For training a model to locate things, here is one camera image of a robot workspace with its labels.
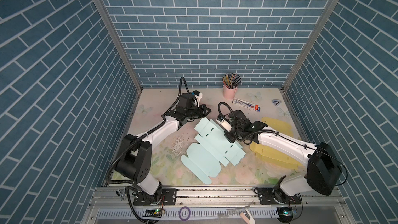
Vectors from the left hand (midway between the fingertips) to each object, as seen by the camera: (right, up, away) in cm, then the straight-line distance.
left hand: (212, 110), depth 84 cm
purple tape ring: (-11, -45, -13) cm, 48 cm away
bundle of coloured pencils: (+15, +20, +27) cm, 37 cm away
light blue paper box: (+1, -22, +3) cm, 22 cm away
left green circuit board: (-28, -47, -13) cm, 56 cm away
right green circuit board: (+34, -47, -14) cm, 59 cm away
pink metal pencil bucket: (+13, +11, +27) cm, 33 cm away
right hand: (+7, -10, +1) cm, 12 cm away
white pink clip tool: (+15, -46, -16) cm, 51 cm away
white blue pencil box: (+26, +3, +27) cm, 38 cm away
